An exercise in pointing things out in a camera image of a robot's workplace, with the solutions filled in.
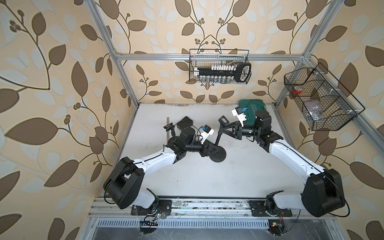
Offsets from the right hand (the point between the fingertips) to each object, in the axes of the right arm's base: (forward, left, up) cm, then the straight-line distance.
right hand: (220, 129), depth 73 cm
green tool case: (+37, -31, -24) cm, 54 cm away
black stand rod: (+2, -1, +4) cm, 5 cm away
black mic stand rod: (+7, +26, -6) cm, 27 cm away
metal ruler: (+29, +34, -26) cm, 52 cm away
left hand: (-5, +2, -8) cm, 9 cm away
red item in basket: (+25, -48, +3) cm, 54 cm away
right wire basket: (+8, -53, +7) cm, 54 cm away
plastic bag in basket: (+7, -48, +5) cm, 48 cm away
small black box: (+23, +20, -23) cm, 39 cm away
